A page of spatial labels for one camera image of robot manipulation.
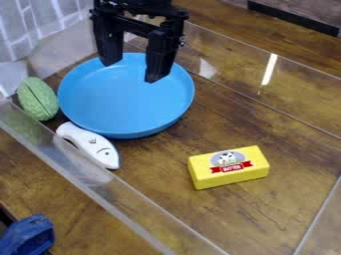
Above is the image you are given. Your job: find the clear acrylic enclosure wall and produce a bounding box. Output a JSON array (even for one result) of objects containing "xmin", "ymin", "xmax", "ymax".
[{"xmin": 0, "ymin": 6, "xmax": 341, "ymax": 255}]

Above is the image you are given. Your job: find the yellow toy butter block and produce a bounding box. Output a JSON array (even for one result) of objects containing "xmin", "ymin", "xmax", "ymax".
[{"xmin": 188, "ymin": 145, "xmax": 271, "ymax": 190}]

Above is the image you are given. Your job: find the blue round tray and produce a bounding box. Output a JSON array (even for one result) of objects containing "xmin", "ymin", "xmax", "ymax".
[{"xmin": 58, "ymin": 53, "xmax": 196, "ymax": 139}]

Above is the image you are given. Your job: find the green textured toy vegetable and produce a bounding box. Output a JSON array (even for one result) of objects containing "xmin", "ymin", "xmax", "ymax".
[{"xmin": 18, "ymin": 77, "xmax": 59, "ymax": 122}]

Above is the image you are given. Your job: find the white toy fish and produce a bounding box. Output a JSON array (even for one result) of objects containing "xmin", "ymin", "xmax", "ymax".
[{"xmin": 57, "ymin": 122, "xmax": 121, "ymax": 169}]

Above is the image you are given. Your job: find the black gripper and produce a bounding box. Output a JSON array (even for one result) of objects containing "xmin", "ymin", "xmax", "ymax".
[{"xmin": 90, "ymin": 0, "xmax": 189, "ymax": 83}]

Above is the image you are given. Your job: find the white checkered cloth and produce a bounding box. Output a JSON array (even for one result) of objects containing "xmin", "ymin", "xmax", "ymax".
[{"xmin": 0, "ymin": 0, "xmax": 94, "ymax": 63}]

